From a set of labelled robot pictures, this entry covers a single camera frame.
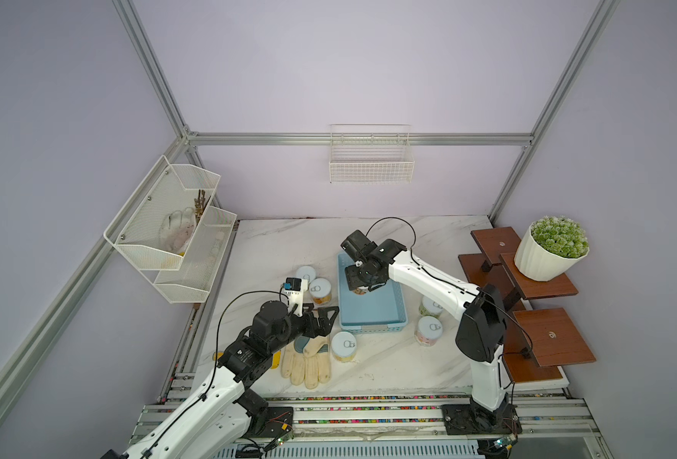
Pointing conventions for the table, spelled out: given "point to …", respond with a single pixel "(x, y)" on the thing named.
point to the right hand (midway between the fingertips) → (363, 281)
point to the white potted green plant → (550, 246)
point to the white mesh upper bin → (156, 225)
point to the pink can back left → (306, 273)
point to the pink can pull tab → (429, 329)
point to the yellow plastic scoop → (276, 358)
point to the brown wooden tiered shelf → (532, 340)
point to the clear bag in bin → (176, 229)
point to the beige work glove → (307, 360)
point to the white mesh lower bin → (192, 281)
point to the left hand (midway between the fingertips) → (324, 311)
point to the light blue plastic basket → (382, 309)
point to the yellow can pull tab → (343, 346)
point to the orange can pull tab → (320, 291)
